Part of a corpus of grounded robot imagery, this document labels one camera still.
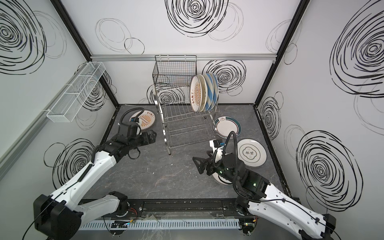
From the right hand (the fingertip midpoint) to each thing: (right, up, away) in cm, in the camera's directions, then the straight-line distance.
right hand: (197, 158), depth 66 cm
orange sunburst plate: (0, +32, +16) cm, 36 cm away
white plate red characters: (+10, -8, -4) cm, 13 cm away
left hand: (-25, +9, +14) cm, 30 cm away
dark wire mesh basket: (-14, +50, +30) cm, 60 cm away
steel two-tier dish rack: (-10, +14, +44) cm, 47 cm away
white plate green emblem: (+35, -4, +28) cm, 45 cm away
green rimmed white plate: (+20, +13, +39) cm, 46 cm away
